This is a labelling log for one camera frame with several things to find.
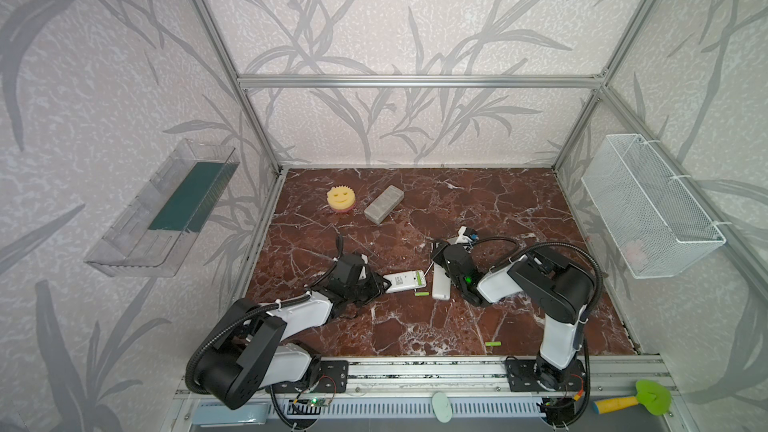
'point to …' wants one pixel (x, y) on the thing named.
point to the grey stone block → (385, 202)
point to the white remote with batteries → (441, 283)
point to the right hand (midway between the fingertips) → (433, 233)
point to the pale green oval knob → (442, 407)
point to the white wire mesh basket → (657, 227)
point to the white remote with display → (404, 281)
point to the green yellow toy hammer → (653, 396)
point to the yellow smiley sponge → (341, 198)
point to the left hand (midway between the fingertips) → (394, 278)
